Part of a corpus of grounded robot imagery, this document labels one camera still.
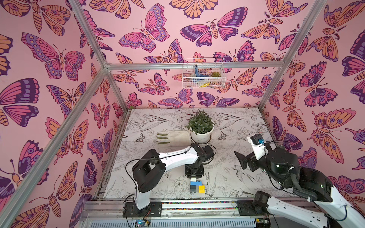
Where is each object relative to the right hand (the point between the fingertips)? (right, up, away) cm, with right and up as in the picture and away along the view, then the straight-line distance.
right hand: (245, 146), depth 62 cm
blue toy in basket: (-18, +41, +33) cm, 56 cm away
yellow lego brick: (-17, -26, +16) cm, 35 cm away
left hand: (-19, -22, +19) cm, 34 cm away
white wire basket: (-14, +43, +33) cm, 56 cm away
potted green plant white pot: (-16, 0, +32) cm, 36 cm away
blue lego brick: (-19, -24, +18) cm, 35 cm away
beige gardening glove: (-34, -1, +41) cm, 53 cm away
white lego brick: (-21, -22, +18) cm, 35 cm away
